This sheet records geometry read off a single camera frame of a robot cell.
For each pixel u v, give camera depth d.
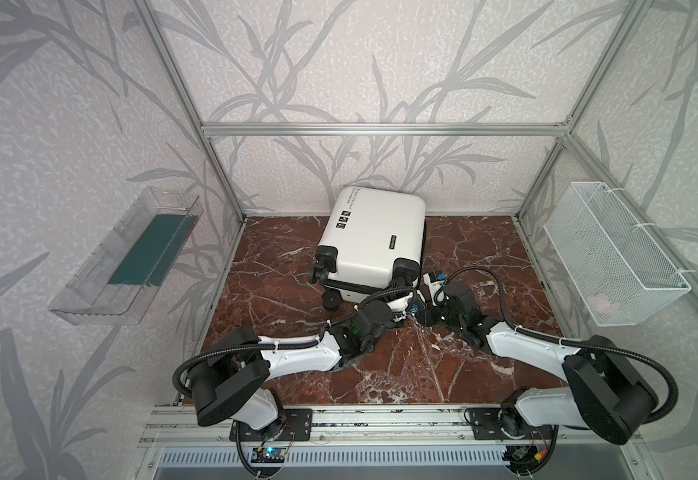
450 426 0.75
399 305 0.69
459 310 0.67
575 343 0.48
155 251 0.68
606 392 0.42
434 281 0.79
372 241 0.86
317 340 0.55
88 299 0.59
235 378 0.43
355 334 0.62
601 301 0.72
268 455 0.71
